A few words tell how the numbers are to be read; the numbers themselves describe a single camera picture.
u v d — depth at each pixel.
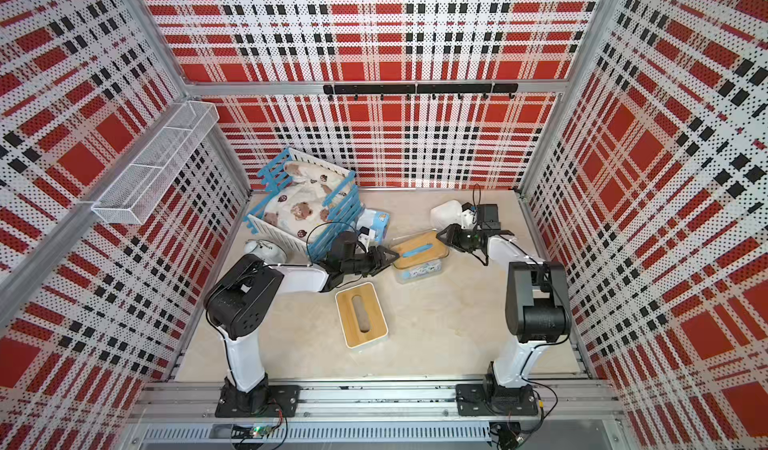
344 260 0.77
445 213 1.08
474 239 0.82
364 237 0.88
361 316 0.85
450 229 0.88
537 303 0.49
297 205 1.04
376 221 1.07
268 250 0.90
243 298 0.51
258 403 0.67
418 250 0.94
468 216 0.88
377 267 0.82
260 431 0.69
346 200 1.02
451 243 0.84
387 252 0.86
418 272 0.91
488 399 0.66
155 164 0.77
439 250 0.91
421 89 0.89
